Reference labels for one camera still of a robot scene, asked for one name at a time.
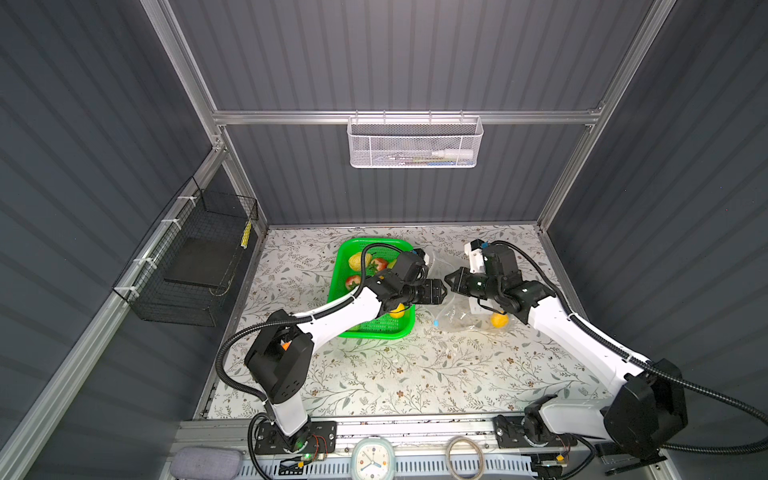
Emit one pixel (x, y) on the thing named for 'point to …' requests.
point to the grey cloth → (206, 463)
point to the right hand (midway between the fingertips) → (447, 279)
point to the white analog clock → (373, 459)
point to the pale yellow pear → (355, 261)
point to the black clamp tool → (615, 470)
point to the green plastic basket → (391, 325)
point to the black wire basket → (183, 274)
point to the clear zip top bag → (461, 313)
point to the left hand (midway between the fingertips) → (440, 291)
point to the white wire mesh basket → (415, 142)
